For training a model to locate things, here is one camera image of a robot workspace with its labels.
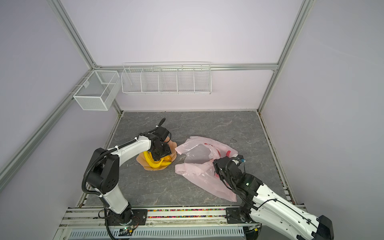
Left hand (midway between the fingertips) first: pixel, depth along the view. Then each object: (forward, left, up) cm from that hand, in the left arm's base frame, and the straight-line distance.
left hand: (167, 156), depth 90 cm
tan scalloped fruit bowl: (-2, +15, -1) cm, 15 cm away
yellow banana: (-5, +5, +1) cm, 8 cm away
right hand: (-10, -26, +12) cm, 30 cm away
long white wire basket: (+45, -1, +25) cm, 51 cm away
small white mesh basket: (+44, +46, +18) cm, 66 cm away
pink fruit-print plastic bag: (-13, -18, +14) cm, 26 cm away
